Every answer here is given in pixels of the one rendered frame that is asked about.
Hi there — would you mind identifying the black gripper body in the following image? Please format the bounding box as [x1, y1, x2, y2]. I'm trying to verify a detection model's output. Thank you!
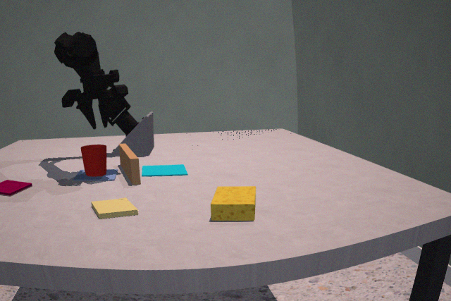
[62, 66, 128, 108]

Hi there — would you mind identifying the yellow sponge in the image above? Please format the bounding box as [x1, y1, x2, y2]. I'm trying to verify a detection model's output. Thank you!
[211, 186, 256, 221]

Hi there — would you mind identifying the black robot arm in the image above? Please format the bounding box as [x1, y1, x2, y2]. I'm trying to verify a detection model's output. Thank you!
[54, 32, 139, 137]

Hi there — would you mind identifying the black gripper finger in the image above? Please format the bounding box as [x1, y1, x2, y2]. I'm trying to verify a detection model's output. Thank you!
[98, 96, 116, 128]
[76, 99, 96, 129]

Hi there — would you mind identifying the dark red square pad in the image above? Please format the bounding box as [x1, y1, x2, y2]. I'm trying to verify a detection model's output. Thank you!
[0, 180, 32, 197]

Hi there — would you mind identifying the tan flat square pad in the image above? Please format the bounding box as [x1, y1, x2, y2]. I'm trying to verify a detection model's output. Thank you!
[91, 197, 138, 219]

